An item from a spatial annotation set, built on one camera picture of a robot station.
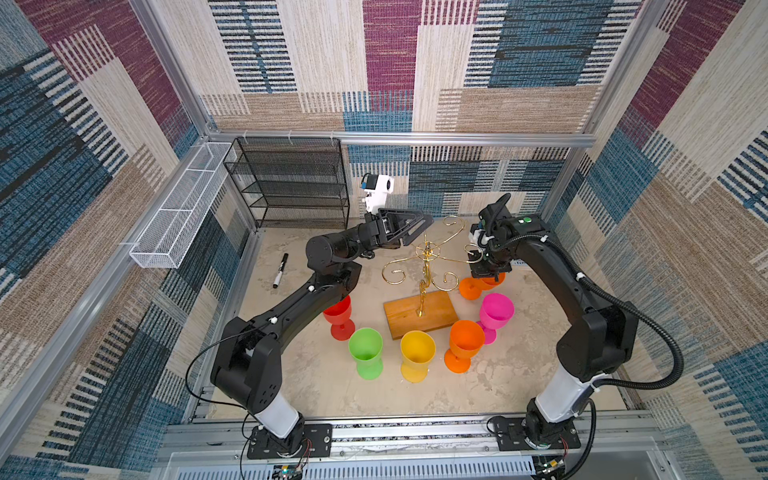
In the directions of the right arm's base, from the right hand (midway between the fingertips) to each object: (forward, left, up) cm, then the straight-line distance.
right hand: (478, 276), depth 83 cm
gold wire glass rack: (-2, +15, +14) cm, 21 cm away
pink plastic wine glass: (-10, -3, -2) cm, 10 cm away
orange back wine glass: (+4, -1, -12) cm, 13 cm away
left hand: (-10, +18, +32) cm, 38 cm away
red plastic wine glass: (-9, +38, -2) cm, 39 cm away
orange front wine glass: (-14, +4, -9) cm, 17 cm away
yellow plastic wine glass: (-16, +18, -9) cm, 25 cm away
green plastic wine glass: (-15, +31, -9) cm, 36 cm away
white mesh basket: (+3, +77, +17) cm, 79 cm away
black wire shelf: (+44, +59, -1) cm, 73 cm away
